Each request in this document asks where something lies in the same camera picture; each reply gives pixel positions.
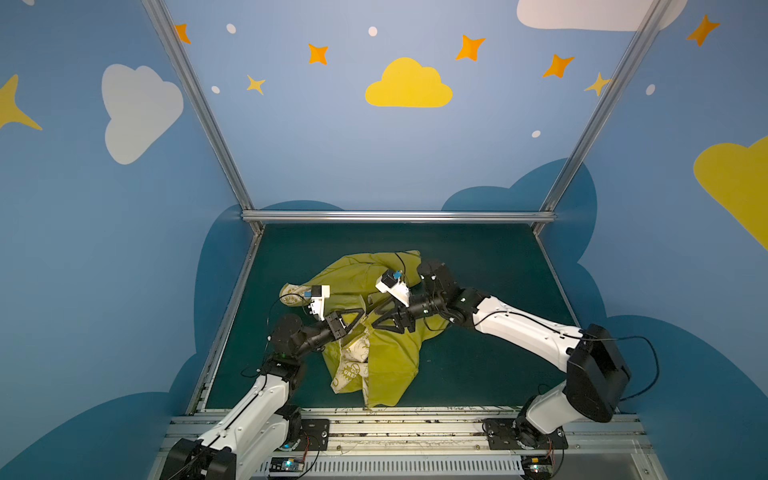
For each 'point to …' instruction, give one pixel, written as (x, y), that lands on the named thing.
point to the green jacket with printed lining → (378, 356)
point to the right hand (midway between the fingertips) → (378, 315)
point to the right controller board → (537, 467)
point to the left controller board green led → (286, 464)
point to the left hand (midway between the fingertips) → (364, 311)
